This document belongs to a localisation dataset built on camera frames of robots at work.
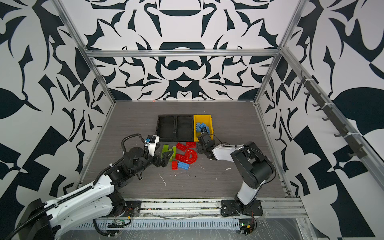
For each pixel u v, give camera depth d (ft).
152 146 2.17
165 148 3.06
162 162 2.25
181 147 3.12
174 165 2.79
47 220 1.33
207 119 3.41
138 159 1.90
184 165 2.85
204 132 2.78
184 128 3.38
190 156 2.99
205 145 2.44
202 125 3.32
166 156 2.20
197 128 3.22
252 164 1.58
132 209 2.40
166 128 3.38
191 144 3.15
